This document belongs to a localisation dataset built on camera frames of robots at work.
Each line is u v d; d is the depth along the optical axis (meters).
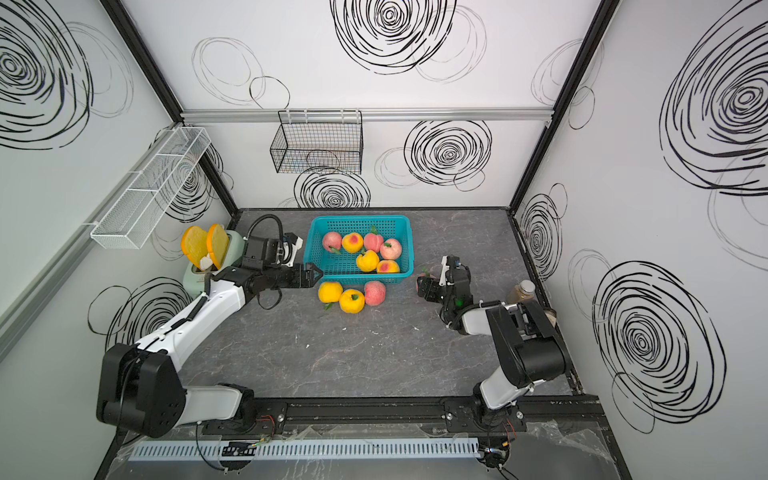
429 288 0.85
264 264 0.66
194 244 0.83
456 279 0.74
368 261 0.96
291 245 0.74
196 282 0.81
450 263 0.81
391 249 1.02
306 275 0.76
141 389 0.40
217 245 0.84
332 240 1.02
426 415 0.75
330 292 0.91
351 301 0.89
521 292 0.86
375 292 0.91
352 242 1.02
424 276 0.95
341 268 1.02
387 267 0.96
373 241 1.02
